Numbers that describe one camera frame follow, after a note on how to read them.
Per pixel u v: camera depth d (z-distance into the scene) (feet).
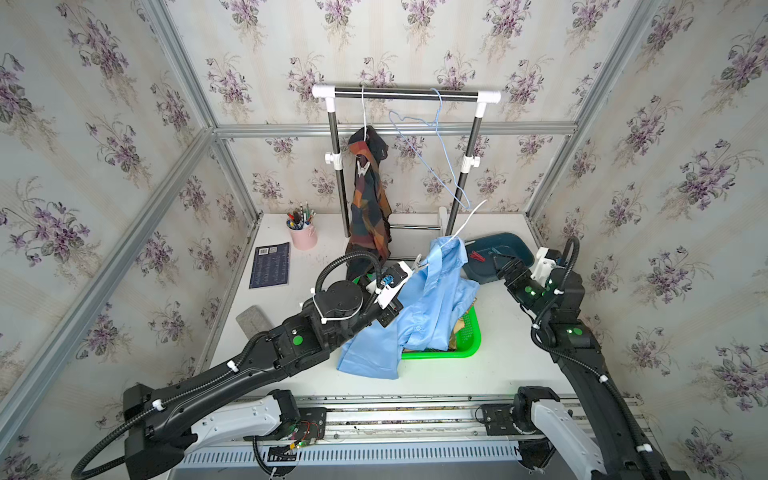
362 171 2.25
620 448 1.34
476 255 3.49
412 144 3.41
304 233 3.38
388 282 1.59
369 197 2.36
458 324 2.69
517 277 2.16
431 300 2.52
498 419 2.42
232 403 1.95
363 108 2.98
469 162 2.59
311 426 2.35
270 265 3.40
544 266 2.21
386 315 1.76
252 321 2.89
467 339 2.74
